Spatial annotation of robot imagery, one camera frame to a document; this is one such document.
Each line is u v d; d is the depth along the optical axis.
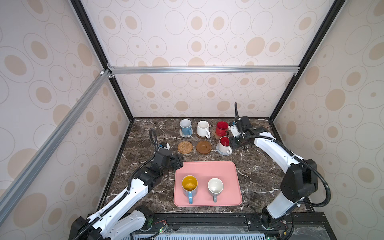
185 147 1.03
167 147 0.73
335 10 0.69
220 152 1.00
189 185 0.85
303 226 0.73
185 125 1.05
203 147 1.03
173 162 0.69
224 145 0.94
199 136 1.07
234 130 0.81
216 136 1.08
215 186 0.83
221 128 1.08
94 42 0.78
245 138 0.64
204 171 0.91
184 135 1.09
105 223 0.40
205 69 0.93
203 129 1.02
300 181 0.45
